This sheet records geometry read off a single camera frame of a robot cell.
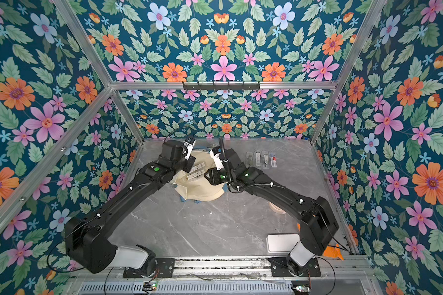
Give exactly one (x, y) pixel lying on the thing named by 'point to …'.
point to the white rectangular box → (282, 243)
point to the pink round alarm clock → (276, 209)
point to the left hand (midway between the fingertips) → (191, 153)
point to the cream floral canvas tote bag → (193, 185)
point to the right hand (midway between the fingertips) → (213, 168)
